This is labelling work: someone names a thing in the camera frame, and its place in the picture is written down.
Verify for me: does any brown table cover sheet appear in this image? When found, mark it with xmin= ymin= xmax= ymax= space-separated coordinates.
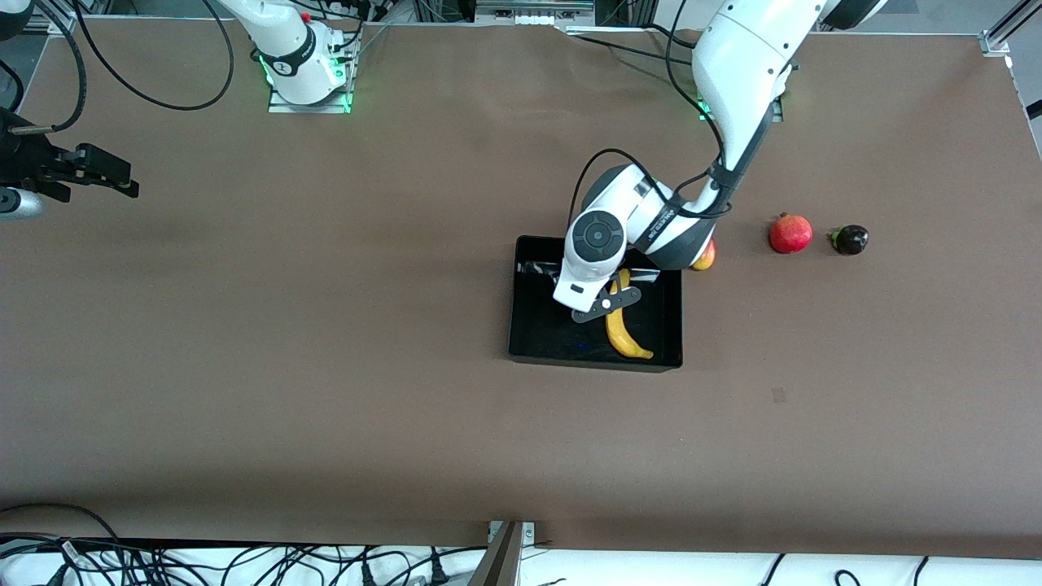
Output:
xmin=0 ymin=18 xmax=1042 ymax=561

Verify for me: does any silver aluminium frame rail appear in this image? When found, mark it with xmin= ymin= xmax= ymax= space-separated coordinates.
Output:
xmin=475 ymin=0 xmax=597 ymax=20

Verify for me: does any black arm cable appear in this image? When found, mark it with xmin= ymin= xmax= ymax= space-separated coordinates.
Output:
xmin=567 ymin=0 xmax=738 ymax=233
xmin=72 ymin=0 xmax=235 ymax=112

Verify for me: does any small dark purple fruit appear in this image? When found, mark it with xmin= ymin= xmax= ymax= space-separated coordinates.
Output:
xmin=828 ymin=224 xmax=870 ymax=256

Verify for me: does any yellow banana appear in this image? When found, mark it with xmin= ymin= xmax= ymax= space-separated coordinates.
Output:
xmin=605 ymin=269 xmax=655 ymax=361

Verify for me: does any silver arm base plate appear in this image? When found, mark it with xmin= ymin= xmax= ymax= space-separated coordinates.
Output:
xmin=696 ymin=96 xmax=786 ymax=125
xmin=269 ymin=41 xmax=354 ymax=114

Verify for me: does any black plastic tray box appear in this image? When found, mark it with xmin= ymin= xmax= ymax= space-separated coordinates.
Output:
xmin=508 ymin=235 xmax=685 ymax=374

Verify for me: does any aluminium corner profile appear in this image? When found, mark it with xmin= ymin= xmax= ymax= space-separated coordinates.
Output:
xmin=979 ymin=0 xmax=1042 ymax=58

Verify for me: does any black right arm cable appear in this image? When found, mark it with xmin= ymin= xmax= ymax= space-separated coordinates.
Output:
xmin=72 ymin=0 xmax=235 ymax=112

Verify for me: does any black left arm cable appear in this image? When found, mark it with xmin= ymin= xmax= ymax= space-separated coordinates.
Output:
xmin=567 ymin=0 xmax=738 ymax=233

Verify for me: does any grey metal post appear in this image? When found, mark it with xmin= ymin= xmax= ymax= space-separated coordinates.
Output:
xmin=468 ymin=521 xmax=526 ymax=586

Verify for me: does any red pomegranate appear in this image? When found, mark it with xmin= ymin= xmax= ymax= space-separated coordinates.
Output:
xmin=768 ymin=212 xmax=814 ymax=255

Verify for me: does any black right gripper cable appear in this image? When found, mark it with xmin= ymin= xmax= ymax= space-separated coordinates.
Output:
xmin=33 ymin=0 xmax=87 ymax=133

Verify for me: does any black cable on table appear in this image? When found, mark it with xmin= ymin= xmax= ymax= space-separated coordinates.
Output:
xmin=562 ymin=33 xmax=697 ymax=66

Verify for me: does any silver mounting bracket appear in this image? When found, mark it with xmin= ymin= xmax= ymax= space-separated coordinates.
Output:
xmin=487 ymin=519 xmax=538 ymax=546

